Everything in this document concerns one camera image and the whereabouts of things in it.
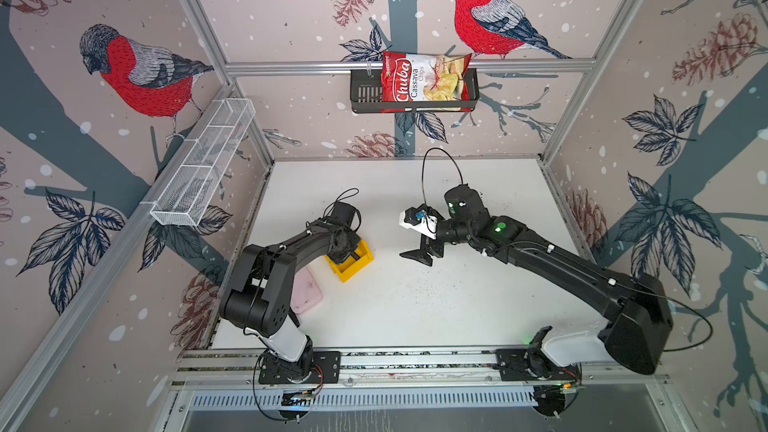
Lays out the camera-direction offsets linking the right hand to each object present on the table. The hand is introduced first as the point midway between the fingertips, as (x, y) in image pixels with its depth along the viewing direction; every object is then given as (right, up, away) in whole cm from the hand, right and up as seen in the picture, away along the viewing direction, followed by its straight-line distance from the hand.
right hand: (401, 237), depth 74 cm
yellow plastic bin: (-15, -11, +14) cm, 23 cm away
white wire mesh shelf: (-53, +10, -4) cm, 54 cm away
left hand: (-15, -6, +19) cm, 24 cm away
